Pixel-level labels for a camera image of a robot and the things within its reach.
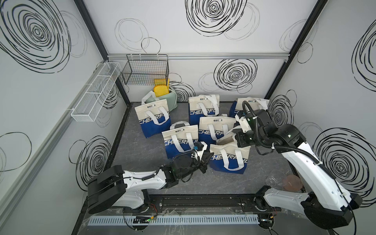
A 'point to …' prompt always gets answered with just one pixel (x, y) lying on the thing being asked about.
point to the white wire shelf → (88, 107)
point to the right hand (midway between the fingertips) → (237, 137)
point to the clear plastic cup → (276, 179)
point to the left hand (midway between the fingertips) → (213, 154)
